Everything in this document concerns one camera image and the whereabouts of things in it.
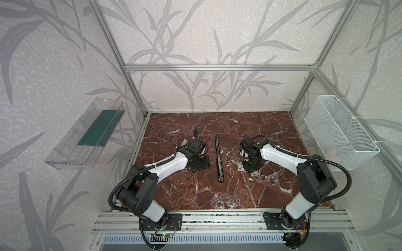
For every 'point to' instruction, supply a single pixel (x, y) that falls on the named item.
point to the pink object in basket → (332, 156)
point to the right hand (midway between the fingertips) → (248, 165)
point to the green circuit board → (166, 235)
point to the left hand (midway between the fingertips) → (211, 161)
